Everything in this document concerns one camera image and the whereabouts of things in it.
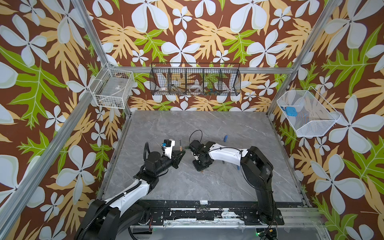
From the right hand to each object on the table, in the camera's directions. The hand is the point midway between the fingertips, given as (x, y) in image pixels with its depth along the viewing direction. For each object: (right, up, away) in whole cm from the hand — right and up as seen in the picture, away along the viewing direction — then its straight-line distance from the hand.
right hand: (197, 169), depth 92 cm
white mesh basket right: (+62, +32, -14) cm, 71 cm away
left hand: (-8, +14, -12) cm, 21 cm away
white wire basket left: (-51, +50, -5) cm, 71 cm away
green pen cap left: (-6, +16, -13) cm, 22 cm away
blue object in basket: (+55, +36, -5) cm, 66 cm away
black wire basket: (-1, +58, +5) cm, 59 cm away
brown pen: (-10, +16, -15) cm, 24 cm away
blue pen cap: (+21, +19, +13) cm, 31 cm away
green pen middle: (+10, +11, -30) cm, 33 cm away
